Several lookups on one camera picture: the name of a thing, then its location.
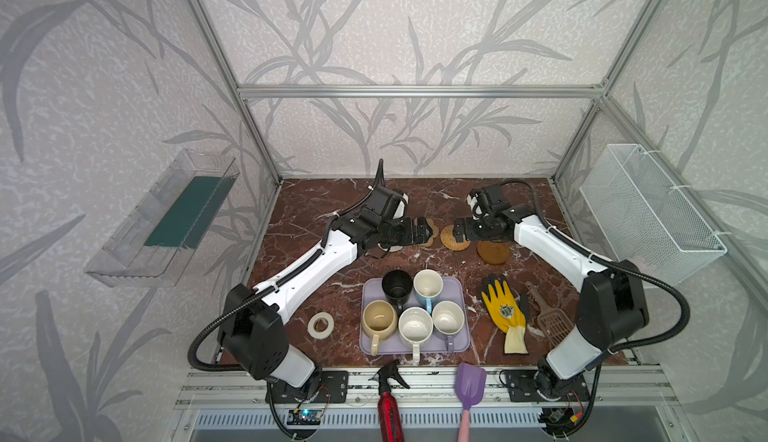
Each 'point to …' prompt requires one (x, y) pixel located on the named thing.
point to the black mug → (397, 286)
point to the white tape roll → (320, 335)
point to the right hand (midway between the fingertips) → (468, 221)
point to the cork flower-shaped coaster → (434, 235)
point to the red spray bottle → (390, 421)
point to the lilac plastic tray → (454, 290)
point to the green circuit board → (304, 417)
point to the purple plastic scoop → (470, 388)
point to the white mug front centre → (416, 326)
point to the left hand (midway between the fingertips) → (424, 226)
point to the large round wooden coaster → (493, 253)
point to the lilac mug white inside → (448, 319)
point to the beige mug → (379, 321)
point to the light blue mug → (427, 287)
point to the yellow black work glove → (508, 311)
